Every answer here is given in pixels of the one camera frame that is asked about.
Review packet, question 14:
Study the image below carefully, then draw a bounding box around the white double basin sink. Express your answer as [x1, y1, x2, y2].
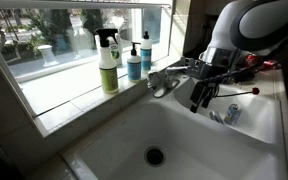
[62, 74, 288, 180]

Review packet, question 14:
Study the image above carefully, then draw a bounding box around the pump soap bottle blue label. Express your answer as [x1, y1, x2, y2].
[126, 41, 142, 83]

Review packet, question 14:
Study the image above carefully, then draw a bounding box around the spray bottle with green label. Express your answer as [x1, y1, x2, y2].
[94, 28, 120, 95]

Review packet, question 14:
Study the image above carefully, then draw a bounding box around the thin rod with red ball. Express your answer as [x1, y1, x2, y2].
[216, 87, 261, 98]

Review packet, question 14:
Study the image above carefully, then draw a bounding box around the white window frame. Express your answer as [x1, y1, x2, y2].
[0, 0, 176, 118]

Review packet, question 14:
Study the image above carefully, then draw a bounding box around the white garden pedestal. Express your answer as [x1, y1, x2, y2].
[37, 44, 60, 68]

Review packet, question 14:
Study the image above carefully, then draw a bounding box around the round sink drain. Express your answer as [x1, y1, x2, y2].
[143, 145, 167, 168]

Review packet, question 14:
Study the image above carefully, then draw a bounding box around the black braided cable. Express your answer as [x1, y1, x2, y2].
[197, 59, 282, 85]

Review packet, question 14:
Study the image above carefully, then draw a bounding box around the white bottle with green logo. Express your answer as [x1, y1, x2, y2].
[95, 32, 124, 68]

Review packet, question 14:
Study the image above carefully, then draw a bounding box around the tall dish soap bottle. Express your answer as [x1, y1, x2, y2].
[139, 30, 153, 74]

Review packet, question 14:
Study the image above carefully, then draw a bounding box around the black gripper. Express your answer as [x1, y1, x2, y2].
[179, 55, 220, 114]

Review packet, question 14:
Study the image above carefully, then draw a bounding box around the red plastic object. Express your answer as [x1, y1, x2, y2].
[243, 53, 275, 70]

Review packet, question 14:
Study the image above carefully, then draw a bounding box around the chrome sink faucet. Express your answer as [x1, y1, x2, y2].
[146, 64, 192, 99]

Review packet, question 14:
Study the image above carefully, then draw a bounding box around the blue and silver drink can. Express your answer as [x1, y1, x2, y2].
[223, 103, 243, 127]

